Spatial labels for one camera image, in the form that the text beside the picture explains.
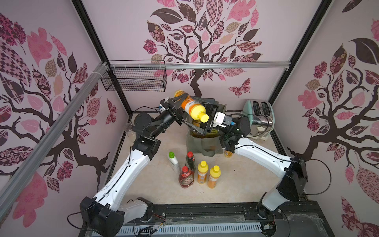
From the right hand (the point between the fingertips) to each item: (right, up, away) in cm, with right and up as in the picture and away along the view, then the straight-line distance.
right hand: (190, 108), depth 46 cm
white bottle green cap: (-10, -26, +31) cm, 42 cm away
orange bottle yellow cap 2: (+11, -28, +21) cm, 37 cm away
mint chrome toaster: (+46, +2, +49) cm, 68 cm away
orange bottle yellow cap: (+5, -28, +23) cm, 36 cm away
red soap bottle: (-3, -33, +28) cm, 43 cm away
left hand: (0, +4, +7) cm, 8 cm away
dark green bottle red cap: (-1, -25, +31) cm, 40 cm away
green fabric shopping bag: (+9, -17, +33) cm, 38 cm away
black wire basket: (-37, +27, +49) cm, 67 cm away
